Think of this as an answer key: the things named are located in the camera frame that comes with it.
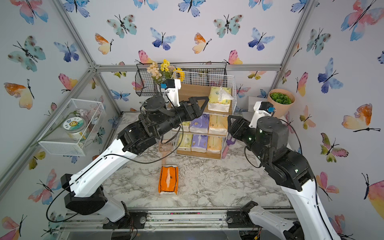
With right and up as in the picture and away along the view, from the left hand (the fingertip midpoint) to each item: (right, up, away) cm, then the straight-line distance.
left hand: (202, 98), depth 52 cm
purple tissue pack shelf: (-1, -9, +26) cm, 27 cm away
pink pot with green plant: (+43, +4, +27) cm, 51 cm away
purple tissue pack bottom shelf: (-1, -20, +44) cm, 48 cm away
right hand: (+12, -6, +3) cm, 13 cm away
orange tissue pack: (-17, -38, +29) cm, 51 cm away
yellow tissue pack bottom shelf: (+9, -21, +44) cm, 50 cm away
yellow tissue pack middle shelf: (+8, -9, +22) cm, 25 cm away
